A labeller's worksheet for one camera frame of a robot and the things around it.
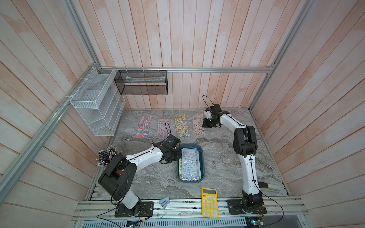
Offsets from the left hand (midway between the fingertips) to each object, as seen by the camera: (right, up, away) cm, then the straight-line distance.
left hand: (179, 158), depth 88 cm
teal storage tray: (+13, +6, +3) cm, 15 cm away
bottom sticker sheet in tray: (+14, +18, +19) cm, 30 cm away
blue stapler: (-8, -20, -14) cm, 26 cm away
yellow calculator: (+16, -20, -14) cm, 30 cm away
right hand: (+18, +21, +20) cm, 34 cm away
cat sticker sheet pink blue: (-29, +20, +21) cm, 41 cm away
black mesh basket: (-26, +51, +7) cm, 57 cm away
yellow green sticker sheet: (+2, +19, +19) cm, 27 cm away
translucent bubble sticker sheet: (+6, -7, -5) cm, 10 cm away
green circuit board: (+38, -28, -18) cm, 50 cm away
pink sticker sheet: (-13, +19, +21) cm, 31 cm away
